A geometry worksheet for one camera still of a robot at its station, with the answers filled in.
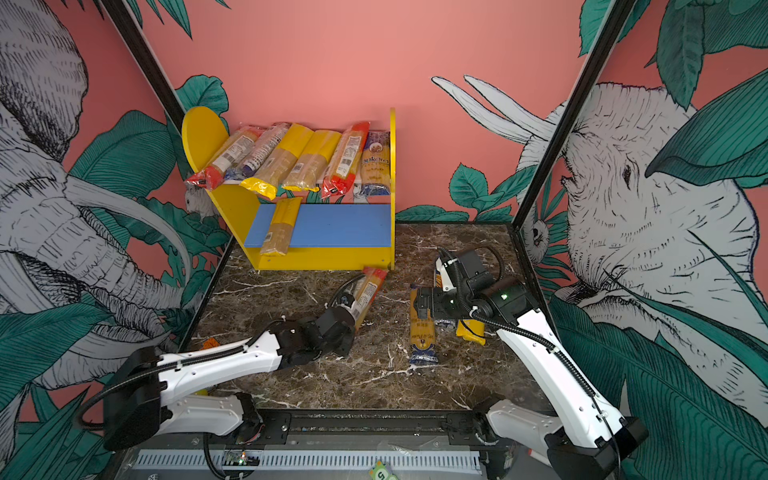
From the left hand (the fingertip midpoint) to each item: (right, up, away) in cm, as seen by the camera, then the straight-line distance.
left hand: (350, 326), depth 81 cm
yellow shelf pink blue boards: (-2, +27, +15) cm, 31 cm away
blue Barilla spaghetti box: (+27, +11, +20) cm, 35 cm away
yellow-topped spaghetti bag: (-25, +24, +10) cm, 36 cm away
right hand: (+19, +9, -12) cm, 24 cm away
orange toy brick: (-43, -7, +8) cm, 45 cm away
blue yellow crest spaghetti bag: (+21, -5, +7) cm, 22 cm away
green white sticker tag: (+9, -30, -13) cm, 34 cm away
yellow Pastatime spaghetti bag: (+35, -2, +6) cm, 36 cm away
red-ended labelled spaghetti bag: (+4, +9, +5) cm, 12 cm away
